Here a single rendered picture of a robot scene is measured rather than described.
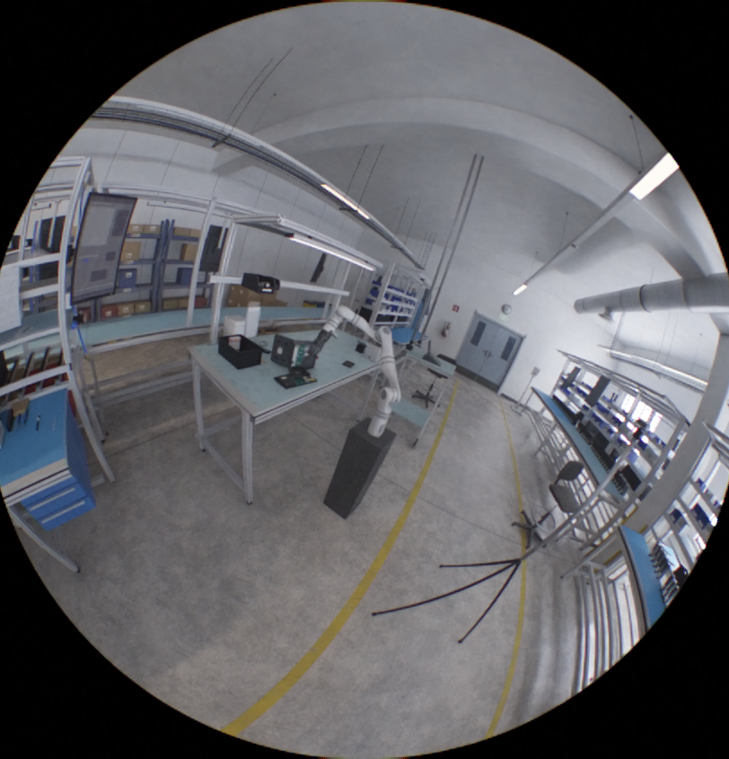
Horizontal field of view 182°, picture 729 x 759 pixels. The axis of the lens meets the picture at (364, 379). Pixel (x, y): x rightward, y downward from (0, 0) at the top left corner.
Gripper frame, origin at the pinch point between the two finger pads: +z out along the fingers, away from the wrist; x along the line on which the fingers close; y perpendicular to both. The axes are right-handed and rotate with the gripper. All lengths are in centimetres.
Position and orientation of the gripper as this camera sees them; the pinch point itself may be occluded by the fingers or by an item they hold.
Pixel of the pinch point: (313, 357)
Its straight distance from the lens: 143.2
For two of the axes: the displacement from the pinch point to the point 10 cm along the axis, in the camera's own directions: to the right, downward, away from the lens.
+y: -8.0, -4.6, 3.9
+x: -2.7, -3.1, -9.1
